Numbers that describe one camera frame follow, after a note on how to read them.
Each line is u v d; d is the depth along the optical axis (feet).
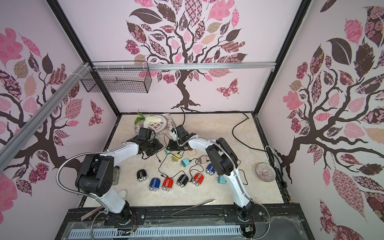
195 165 2.96
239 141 3.35
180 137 2.59
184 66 3.11
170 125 3.71
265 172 2.87
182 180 2.72
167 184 2.67
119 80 3.12
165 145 3.29
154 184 2.67
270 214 2.33
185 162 2.95
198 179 2.73
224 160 1.86
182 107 3.86
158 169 2.81
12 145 1.67
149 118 3.71
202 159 3.02
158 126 3.61
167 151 3.09
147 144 2.62
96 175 1.53
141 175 2.79
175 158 3.03
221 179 2.73
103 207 1.81
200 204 2.54
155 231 2.29
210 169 2.86
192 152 3.11
